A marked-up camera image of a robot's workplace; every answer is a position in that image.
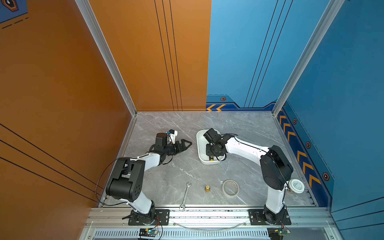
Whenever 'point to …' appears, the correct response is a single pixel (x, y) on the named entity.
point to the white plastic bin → (201, 142)
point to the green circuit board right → (277, 233)
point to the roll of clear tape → (230, 188)
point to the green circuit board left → (150, 232)
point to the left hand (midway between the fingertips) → (188, 144)
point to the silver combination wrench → (188, 185)
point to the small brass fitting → (207, 188)
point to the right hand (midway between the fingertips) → (208, 153)
